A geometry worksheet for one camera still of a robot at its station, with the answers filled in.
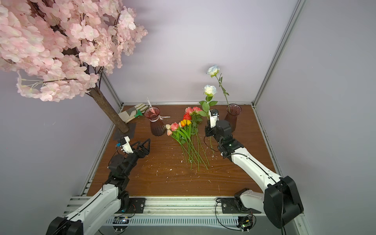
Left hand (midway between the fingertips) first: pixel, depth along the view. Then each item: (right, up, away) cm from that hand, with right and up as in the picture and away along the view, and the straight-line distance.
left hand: (146, 140), depth 80 cm
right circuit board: (+52, -39, -10) cm, 65 cm away
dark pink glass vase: (+52, +17, +13) cm, 56 cm away
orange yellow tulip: (+20, +9, +24) cm, 33 cm away
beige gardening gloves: (-26, +14, +34) cm, 45 cm away
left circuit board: (-11, -41, -8) cm, 43 cm away
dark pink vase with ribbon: (+3, +7, +14) cm, 16 cm away
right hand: (+35, +13, 0) cm, 37 cm away
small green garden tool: (-17, +16, +33) cm, 40 cm away
